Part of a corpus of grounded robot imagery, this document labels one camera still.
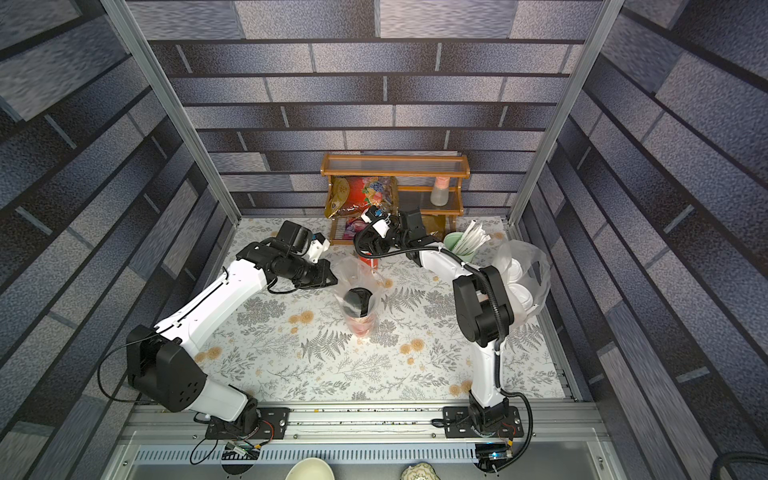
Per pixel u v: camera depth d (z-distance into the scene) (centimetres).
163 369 42
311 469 66
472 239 93
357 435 73
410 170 107
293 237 64
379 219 78
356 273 89
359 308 75
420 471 67
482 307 53
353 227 113
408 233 75
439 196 103
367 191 100
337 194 100
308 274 68
